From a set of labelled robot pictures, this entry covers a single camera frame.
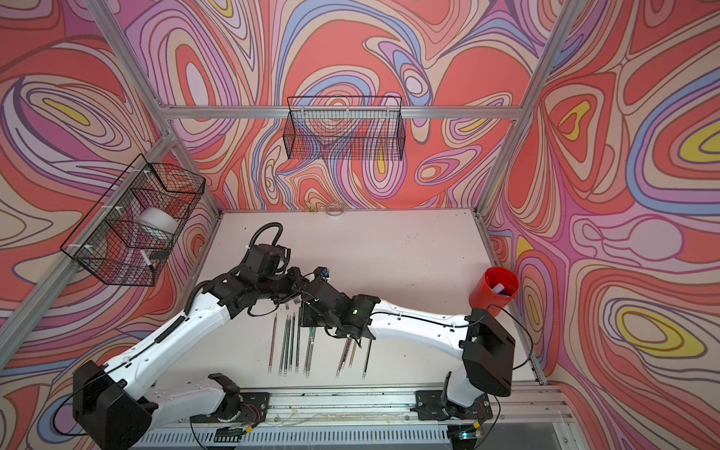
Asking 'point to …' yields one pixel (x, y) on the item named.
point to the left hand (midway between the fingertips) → (316, 284)
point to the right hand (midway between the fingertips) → (301, 320)
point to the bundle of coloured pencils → (343, 356)
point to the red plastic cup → (494, 290)
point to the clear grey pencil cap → (287, 307)
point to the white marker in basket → (149, 263)
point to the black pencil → (364, 374)
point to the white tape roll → (159, 219)
